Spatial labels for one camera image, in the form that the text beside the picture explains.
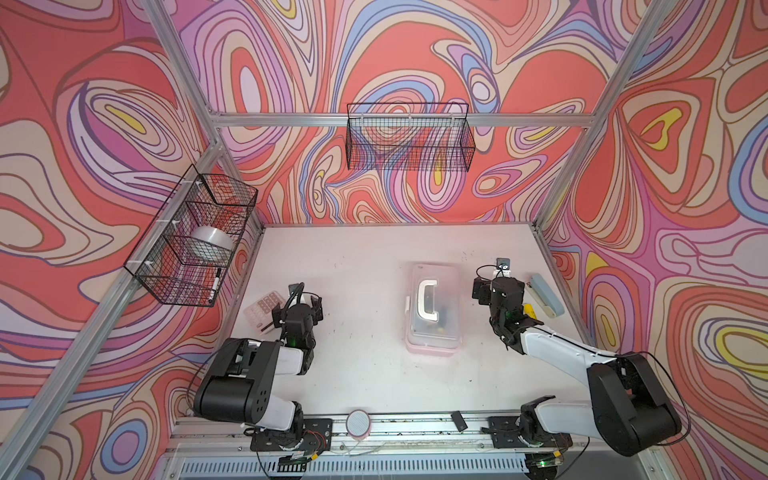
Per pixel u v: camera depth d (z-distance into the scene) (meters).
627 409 0.42
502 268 0.75
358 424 0.71
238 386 0.44
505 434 0.73
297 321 0.69
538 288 0.96
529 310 0.94
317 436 0.72
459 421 0.76
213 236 0.74
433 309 0.84
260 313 0.93
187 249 0.70
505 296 0.66
